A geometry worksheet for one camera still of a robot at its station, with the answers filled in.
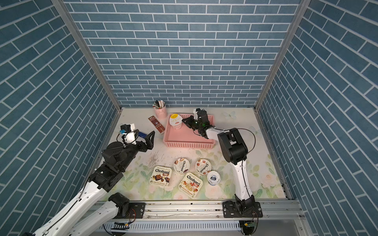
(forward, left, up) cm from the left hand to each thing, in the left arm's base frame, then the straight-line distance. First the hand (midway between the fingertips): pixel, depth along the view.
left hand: (151, 131), depth 70 cm
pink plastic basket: (+14, -15, -25) cm, 33 cm away
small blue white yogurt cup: (-14, -32, -22) cm, 42 cm away
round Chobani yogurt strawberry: (-7, -27, -24) cm, 37 cm away
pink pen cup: (+33, +3, -23) cm, 40 cm away
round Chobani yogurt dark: (-7, -14, -24) cm, 29 cm away
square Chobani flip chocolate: (-12, -3, -25) cm, 28 cm away
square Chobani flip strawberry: (-17, -19, -25) cm, 36 cm away
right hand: (+23, -13, -18) cm, 31 cm away
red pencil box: (+26, +5, -28) cm, 38 cm away
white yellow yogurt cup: (+22, -9, -18) cm, 30 cm away
